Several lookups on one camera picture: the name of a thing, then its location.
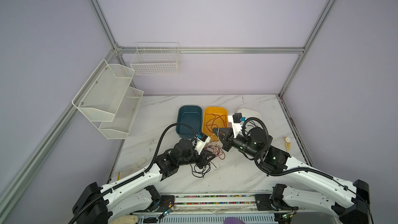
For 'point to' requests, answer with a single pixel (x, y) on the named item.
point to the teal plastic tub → (191, 115)
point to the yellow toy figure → (287, 143)
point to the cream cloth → (126, 219)
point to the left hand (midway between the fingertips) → (212, 155)
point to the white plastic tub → (246, 113)
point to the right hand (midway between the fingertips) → (212, 130)
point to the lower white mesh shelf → (119, 127)
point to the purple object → (232, 220)
